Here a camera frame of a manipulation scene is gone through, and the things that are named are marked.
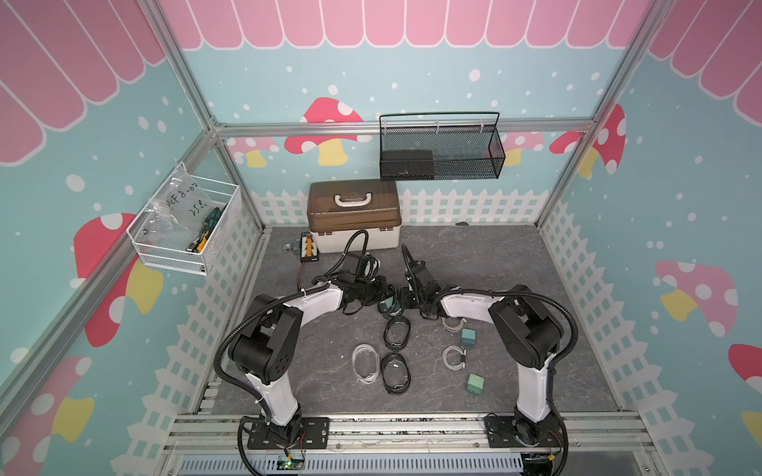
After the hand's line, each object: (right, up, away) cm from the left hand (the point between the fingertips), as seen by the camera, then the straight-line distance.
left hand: (395, 296), depth 91 cm
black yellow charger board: (-33, +15, +21) cm, 42 cm away
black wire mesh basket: (+14, +48, +3) cm, 50 cm away
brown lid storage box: (-19, +28, +6) cm, 34 cm away
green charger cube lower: (+22, -23, -10) cm, 33 cm away
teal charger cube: (+22, -12, -2) cm, 25 cm away
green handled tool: (-47, +20, -17) cm, 54 cm away
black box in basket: (+4, +40, -1) cm, 40 cm away
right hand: (+2, -1, +7) cm, 8 cm away
